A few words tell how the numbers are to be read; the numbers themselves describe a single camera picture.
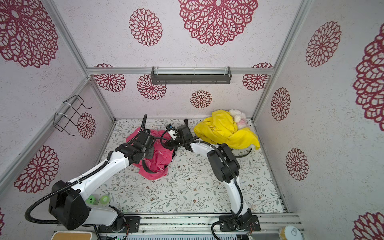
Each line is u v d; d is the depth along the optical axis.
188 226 0.73
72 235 0.66
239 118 1.02
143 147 0.63
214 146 0.59
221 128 0.99
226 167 0.56
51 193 0.42
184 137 0.79
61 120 0.73
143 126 0.70
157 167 0.87
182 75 0.96
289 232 0.67
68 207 0.41
